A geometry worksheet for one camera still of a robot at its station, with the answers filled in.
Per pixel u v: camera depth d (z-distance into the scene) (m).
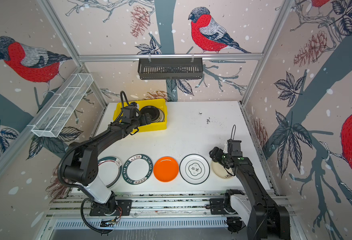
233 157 0.62
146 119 0.85
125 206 0.73
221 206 0.73
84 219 0.68
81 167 0.47
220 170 0.83
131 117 0.74
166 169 0.87
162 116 1.08
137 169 0.86
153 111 1.11
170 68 1.07
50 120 0.71
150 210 0.73
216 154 0.76
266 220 0.38
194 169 0.86
